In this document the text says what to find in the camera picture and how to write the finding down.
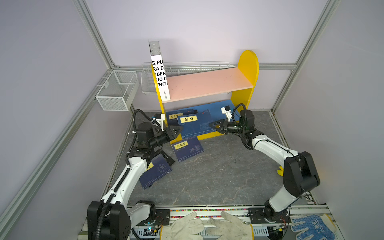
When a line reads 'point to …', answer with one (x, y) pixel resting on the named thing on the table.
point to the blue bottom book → (208, 113)
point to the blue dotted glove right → (320, 227)
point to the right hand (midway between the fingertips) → (208, 126)
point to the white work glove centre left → (185, 228)
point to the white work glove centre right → (234, 230)
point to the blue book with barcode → (172, 117)
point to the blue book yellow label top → (187, 148)
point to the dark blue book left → (158, 168)
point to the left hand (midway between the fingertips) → (181, 130)
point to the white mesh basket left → (117, 92)
